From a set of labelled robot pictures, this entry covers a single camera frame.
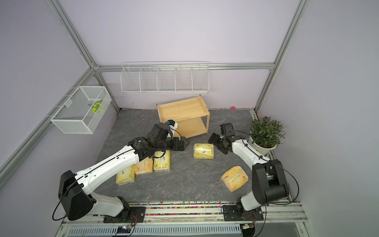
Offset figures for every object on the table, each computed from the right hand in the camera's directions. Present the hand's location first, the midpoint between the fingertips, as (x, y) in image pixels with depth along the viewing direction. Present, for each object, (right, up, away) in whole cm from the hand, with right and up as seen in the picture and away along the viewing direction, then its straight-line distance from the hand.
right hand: (212, 142), depth 91 cm
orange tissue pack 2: (+12, -19, -9) cm, 24 cm away
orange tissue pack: (-41, -14, -5) cm, 43 cm away
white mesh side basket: (-76, +19, -7) cm, 79 cm away
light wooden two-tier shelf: (-13, +17, -1) cm, 21 cm away
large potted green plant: (+29, +6, -10) cm, 31 cm away
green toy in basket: (-65, +21, -10) cm, 69 cm away
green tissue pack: (-31, -11, -2) cm, 33 cm away
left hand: (-17, +1, -15) cm, 23 cm away
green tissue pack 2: (-4, -6, +3) cm, 8 cm away
